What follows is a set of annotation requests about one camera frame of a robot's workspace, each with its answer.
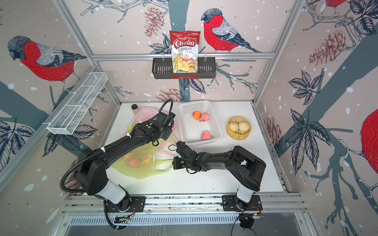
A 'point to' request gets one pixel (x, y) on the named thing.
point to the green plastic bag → (140, 164)
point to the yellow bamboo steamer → (237, 135)
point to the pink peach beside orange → (205, 116)
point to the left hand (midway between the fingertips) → (167, 126)
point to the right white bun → (243, 127)
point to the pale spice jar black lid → (134, 106)
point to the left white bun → (234, 126)
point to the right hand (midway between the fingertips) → (171, 163)
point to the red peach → (135, 162)
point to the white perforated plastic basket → (191, 129)
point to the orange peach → (197, 115)
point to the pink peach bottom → (205, 135)
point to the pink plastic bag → (139, 114)
